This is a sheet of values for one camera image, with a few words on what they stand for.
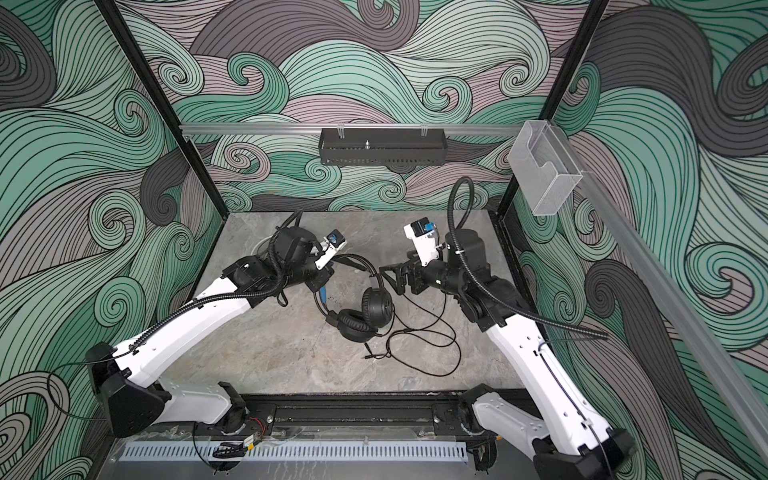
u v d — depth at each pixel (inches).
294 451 27.5
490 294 17.6
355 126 37.4
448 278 21.1
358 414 30.4
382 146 37.2
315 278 25.7
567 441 14.3
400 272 21.8
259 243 41.7
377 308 26.2
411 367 32.1
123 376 15.2
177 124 36.5
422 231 22.0
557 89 32.9
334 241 24.9
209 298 18.0
